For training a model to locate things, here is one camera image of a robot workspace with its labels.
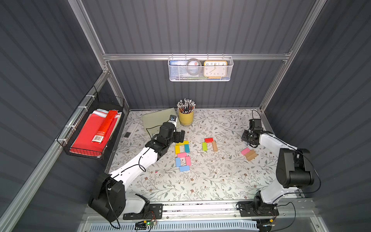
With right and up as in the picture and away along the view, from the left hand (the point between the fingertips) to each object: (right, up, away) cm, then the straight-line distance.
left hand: (176, 129), depth 83 cm
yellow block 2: (-1, -14, +13) cm, 20 cm away
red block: (+22, -8, +20) cm, 30 cm away
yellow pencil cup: (+5, +6, +22) cm, 23 cm away
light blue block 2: (+4, -24, +5) cm, 25 cm away
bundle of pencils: (+5, +15, +15) cm, 22 cm away
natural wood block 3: (+47, -19, +11) cm, 52 cm away
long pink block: (+44, -16, +13) cm, 49 cm away
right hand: (+46, -6, +12) cm, 48 cm away
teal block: (+6, -13, +15) cm, 21 cm away
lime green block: (+18, -13, +16) cm, 27 cm away
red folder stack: (-39, -1, -13) cm, 41 cm away
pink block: (+3, -17, +11) cm, 21 cm away
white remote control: (-36, -2, +22) cm, 42 cm away
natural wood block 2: (+48, -16, +11) cm, 52 cm away
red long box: (-35, +2, -11) cm, 37 cm away
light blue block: (0, -21, +8) cm, 23 cm away
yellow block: (+5, -7, -6) cm, 10 cm away
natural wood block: (+25, -14, +14) cm, 32 cm away
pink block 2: (+7, -21, +9) cm, 24 cm away
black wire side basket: (-45, +16, -4) cm, 48 cm away
